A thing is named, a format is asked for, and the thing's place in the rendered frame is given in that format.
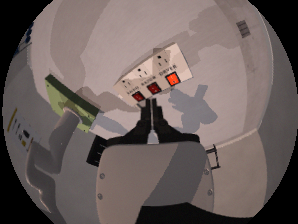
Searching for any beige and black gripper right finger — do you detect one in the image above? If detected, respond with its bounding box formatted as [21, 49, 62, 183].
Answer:
[152, 98, 200, 143]

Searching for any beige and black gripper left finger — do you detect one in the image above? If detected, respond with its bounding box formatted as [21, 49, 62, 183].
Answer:
[107, 98, 152, 147]

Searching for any white power strip body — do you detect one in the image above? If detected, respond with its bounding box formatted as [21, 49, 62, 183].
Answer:
[112, 42, 192, 110]

